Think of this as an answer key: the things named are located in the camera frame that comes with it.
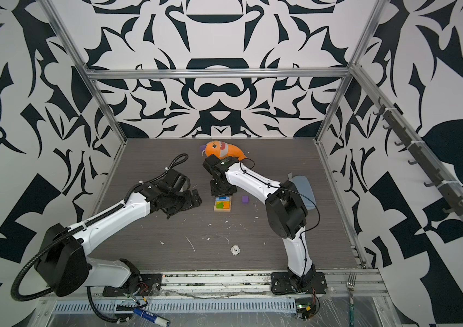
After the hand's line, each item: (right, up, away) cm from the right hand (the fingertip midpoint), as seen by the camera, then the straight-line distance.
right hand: (219, 193), depth 89 cm
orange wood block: (+3, -6, +3) cm, 7 cm away
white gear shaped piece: (+7, -22, -6) cm, 24 cm away
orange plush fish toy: (0, +19, +16) cm, 25 cm away
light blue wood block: (+3, -3, 0) cm, 4 cm away
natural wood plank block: (-1, -8, +3) cm, 8 cm away
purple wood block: (+11, -4, +6) cm, 14 cm away
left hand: (-10, -2, -6) cm, 12 cm away
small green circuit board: (+31, -37, -18) cm, 51 cm away
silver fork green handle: (+48, -31, -15) cm, 59 cm away
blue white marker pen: (-21, -37, -21) cm, 48 cm away
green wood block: (0, -6, +2) cm, 6 cm away
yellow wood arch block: (+3, -4, +3) cm, 6 cm away
